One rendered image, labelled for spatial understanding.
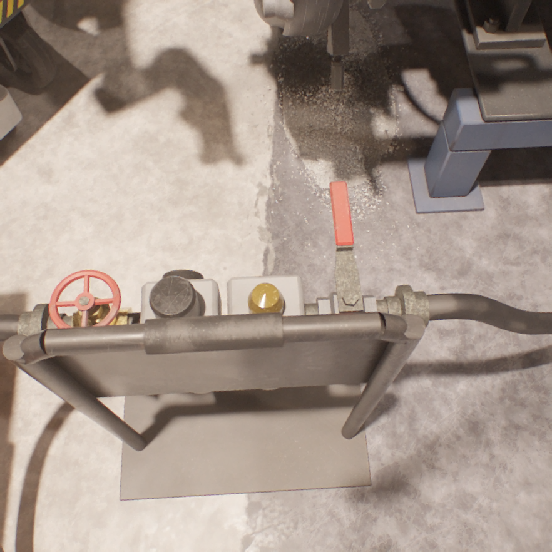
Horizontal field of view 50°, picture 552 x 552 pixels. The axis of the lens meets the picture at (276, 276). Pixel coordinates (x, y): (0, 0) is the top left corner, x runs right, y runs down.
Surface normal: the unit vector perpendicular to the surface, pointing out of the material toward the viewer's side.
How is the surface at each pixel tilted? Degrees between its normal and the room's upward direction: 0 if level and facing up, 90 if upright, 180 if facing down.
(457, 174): 90
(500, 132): 90
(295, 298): 0
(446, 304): 16
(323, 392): 0
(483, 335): 0
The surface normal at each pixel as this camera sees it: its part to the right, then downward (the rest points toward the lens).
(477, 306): 0.42, -0.15
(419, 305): 0.01, -0.27
